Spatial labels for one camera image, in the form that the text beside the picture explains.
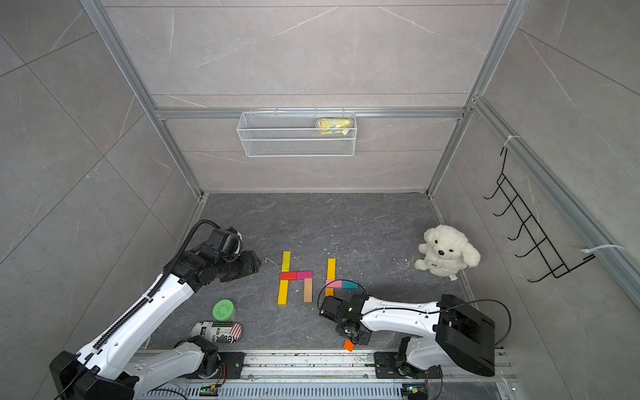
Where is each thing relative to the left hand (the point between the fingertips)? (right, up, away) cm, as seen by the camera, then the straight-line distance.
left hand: (256, 261), depth 77 cm
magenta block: (+13, -9, +16) cm, 22 cm away
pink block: (+25, -12, +14) cm, 31 cm away
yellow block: (+6, -4, +19) cm, 20 cm away
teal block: (+30, -11, +11) cm, 34 cm away
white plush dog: (+62, +3, +4) cm, 62 cm away
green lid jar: (-12, -17, +4) cm, 21 cm away
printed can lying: (-11, -22, 0) cm, 25 cm away
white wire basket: (+10, +48, +25) cm, 55 cm away
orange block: (+29, -26, 0) cm, 39 cm away
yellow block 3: (+24, -6, +16) cm, 30 cm away
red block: (+8, -9, +16) cm, 20 cm away
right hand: (+29, -25, +3) cm, 39 cm away
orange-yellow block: (+23, -14, +13) cm, 30 cm away
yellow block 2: (+7, -14, +9) cm, 18 cm away
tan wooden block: (+15, -13, +11) cm, 23 cm away
